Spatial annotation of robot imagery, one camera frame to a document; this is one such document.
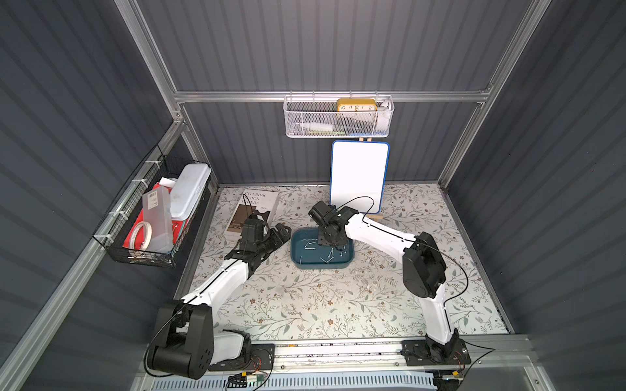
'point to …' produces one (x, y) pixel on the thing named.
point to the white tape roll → (148, 234)
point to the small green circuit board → (260, 378)
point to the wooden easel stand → (375, 217)
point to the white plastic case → (187, 189)
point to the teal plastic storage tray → (306, 252)
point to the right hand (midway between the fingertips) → (330, 237)
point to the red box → (178, 226)
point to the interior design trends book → (252, 200)
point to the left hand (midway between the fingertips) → (285, 234)
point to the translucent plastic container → (156, 212)
